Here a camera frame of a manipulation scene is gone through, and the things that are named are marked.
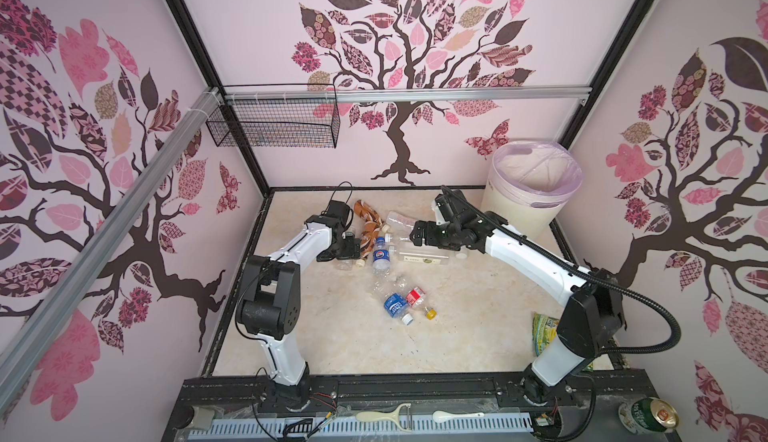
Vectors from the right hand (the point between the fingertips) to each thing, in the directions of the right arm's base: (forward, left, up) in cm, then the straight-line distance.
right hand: (422, 234), depth 84 cm
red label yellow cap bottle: (-14, +2, -13) cm, 19 cm away
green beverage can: (-43, -46, -8) cm, 63 cm away
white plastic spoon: (-42, -3, -18) cm, 46 cm away
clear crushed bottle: (-8, +12, -16) cm, 22 cm away
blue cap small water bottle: (0, +12, -14) cm, 19 cm away
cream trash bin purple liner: (+22, -39, -2) cm, 45 cm away
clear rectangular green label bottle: (+3, -4, -15) cm, 16 cm away
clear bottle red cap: (+14, +6, -13) cm, 20 cm away
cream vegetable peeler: (-42, +9, -16) cm, 46 cm away
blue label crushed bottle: (-16, +8, -12) cm, 22 cm away
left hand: (0, +25, -12) cm, 27 cm away
